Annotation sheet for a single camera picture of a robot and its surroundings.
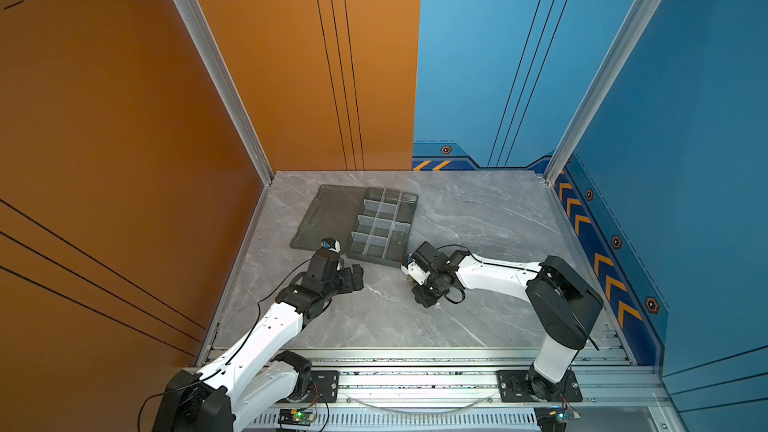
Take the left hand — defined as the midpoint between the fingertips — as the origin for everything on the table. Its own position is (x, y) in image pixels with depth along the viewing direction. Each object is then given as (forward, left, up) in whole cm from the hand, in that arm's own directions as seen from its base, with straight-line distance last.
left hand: (350, 269), depth 85 cm
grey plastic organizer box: (+21, -4, -6) cm, 22 cm away
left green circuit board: (-34, +10, -10) cm, 37 cm away
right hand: (-5, -20, -8) cm, 22 cm away
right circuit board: (-33, -51, -9) cm, 62 cm away
